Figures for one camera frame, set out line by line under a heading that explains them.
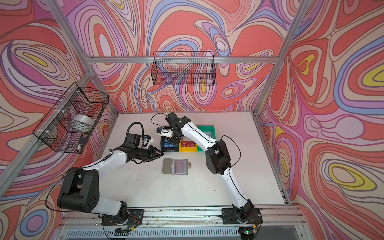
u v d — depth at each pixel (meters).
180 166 0.90
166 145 0.98
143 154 0.76
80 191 0.43
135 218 0.72
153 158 0.79
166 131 0.82
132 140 0.72
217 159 0.57
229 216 0.73
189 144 1.00
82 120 0.72
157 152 0.83
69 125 0.72
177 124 0.71
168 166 0.91
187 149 0.95
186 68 0.96
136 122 0.76
